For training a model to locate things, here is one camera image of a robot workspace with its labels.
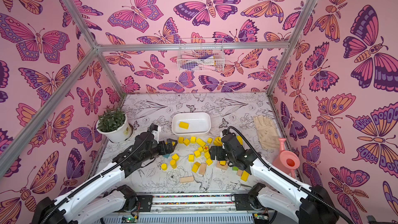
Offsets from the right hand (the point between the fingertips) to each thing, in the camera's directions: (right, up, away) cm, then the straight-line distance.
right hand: (216, 149), depth 82 cm
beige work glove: (+35, +5, +15) cm, 38 cm away
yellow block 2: (-11, -10, +2) cm, 15 cm away
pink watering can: (+34, -4, -6) cm, 34 cm away
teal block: (-28, -6, +7) cm, 29 cm away
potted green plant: (-55, +13, +2) cm, 57 cm away
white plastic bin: (-15, +11, +21) cm, 28 cm away
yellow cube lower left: (-23, -6, +6) cm, 24 cm away
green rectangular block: (+10, -11, +2) cm, 15 cm away
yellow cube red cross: (-5, -2, +8) cm, 10 cm away
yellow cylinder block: (-23, -8, +1) cm, 25 cm away
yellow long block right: (+15, -14, -1) cm, 20 cm away
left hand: (-23, +5, -2) cm, 23 cm away
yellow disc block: (-28, -10, +2) cm, 30 cm away
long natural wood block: (-16, -15, -1) cm, 22 cm away
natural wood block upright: (-7, -12, +4) cm, 14 cm away
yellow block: (-20, +11, +19) cm, 30 cm away
